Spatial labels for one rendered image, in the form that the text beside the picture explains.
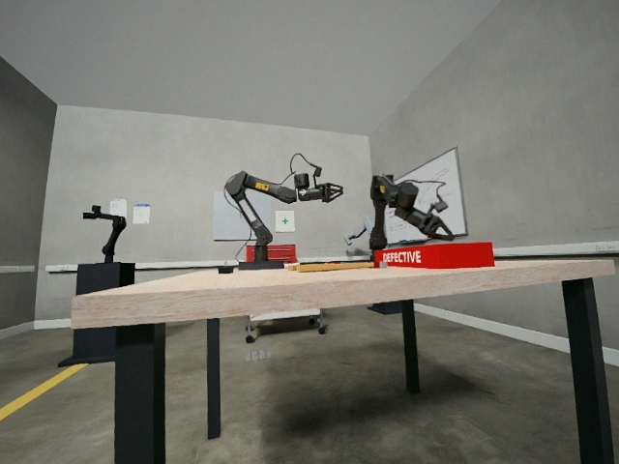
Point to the hammer with dark red head and wooden handle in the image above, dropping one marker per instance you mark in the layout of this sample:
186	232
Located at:
294	267

